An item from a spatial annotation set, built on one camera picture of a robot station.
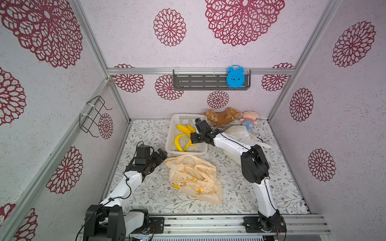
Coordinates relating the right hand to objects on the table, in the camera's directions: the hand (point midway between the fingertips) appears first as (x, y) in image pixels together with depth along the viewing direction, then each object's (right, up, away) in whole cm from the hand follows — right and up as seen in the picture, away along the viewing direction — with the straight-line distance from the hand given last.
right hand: (193, 134), depth 97 cm
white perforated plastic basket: (-15, +2, +12) cm, 19 cm away
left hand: (-18, -13, -10) cm, 24 cm away
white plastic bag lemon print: (+30, +1, -5) cm, 30 cm away
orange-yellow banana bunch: (-4, +3, +9) cm, 10 cm away
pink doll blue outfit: (+42, +11, +15) cm, 46 cm away
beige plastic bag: (+1, -24, -11) cm, 27 cm away
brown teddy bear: (+17, +11, +10) cm, 23 cm away
